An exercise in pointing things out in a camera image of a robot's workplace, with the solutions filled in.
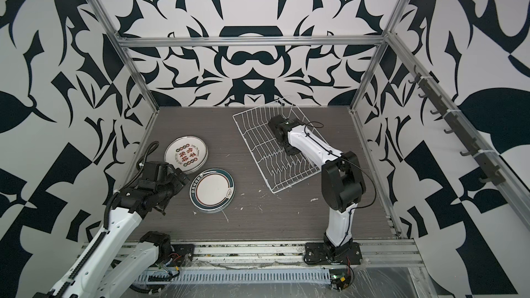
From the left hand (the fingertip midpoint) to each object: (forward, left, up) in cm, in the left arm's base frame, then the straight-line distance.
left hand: (179, 179), depth 80 cm
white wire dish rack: (+8, -39, -9) cm, 41 cm away
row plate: (+18, +3, -9) cm, 20 cm away
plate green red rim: (-2, -11, -8) cm, 14 cm away
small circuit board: (-33, -57, -13) cm, 67 cm away
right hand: (+14, -49, +1) cm, 51 cm away
